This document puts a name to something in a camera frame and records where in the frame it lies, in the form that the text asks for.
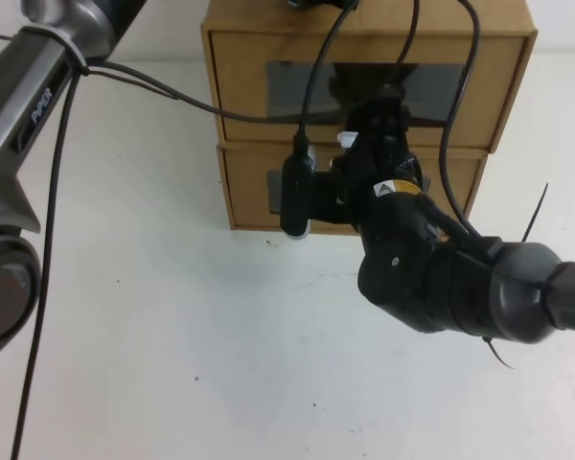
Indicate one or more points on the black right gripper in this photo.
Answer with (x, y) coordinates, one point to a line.
(377, 164)

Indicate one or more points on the white drawer handle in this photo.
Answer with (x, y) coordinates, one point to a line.
(346, 139)

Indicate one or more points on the cardboard drawer with window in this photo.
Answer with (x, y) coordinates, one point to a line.
(240, 61)

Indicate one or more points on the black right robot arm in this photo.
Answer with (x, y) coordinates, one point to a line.
(420, 265)

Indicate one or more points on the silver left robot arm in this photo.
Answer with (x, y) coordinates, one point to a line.
(56, 40)

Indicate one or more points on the black device atop shoebox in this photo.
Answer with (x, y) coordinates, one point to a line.
(344, 5)

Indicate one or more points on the upper cardboard shoebox shell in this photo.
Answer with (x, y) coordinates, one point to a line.
(429, 87)

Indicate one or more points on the lower cardboard shoebox with window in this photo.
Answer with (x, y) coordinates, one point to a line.
(245, 165)

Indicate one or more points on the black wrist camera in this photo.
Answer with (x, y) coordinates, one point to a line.
(297, 193)

